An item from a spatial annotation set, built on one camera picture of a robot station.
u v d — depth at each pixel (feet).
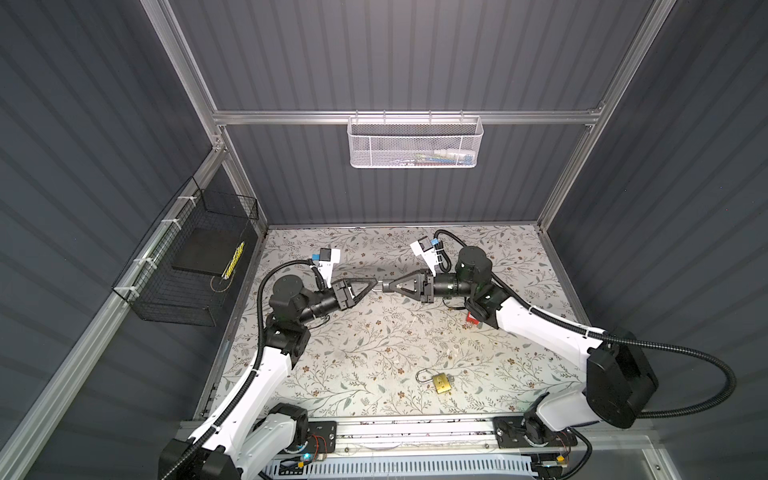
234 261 2.42
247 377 1.58
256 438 1.82
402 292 2.22
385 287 2.23
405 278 2.21
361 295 2.20
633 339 1.48
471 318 2.07
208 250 2.42
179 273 2.36
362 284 2.26
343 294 2.02
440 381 2.65
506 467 2.32
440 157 3.02
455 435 2.49
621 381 1.40
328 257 2.14
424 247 2.15
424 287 2.13
